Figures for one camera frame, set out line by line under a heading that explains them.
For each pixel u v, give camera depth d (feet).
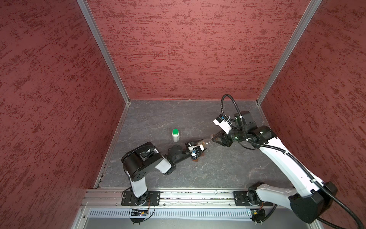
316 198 1.22
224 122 2.10
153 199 2.43
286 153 1.45
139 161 1.59
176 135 2.94
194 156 2.43
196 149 2.23
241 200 2.42
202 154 2.89
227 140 2.07
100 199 2.48
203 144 2.60
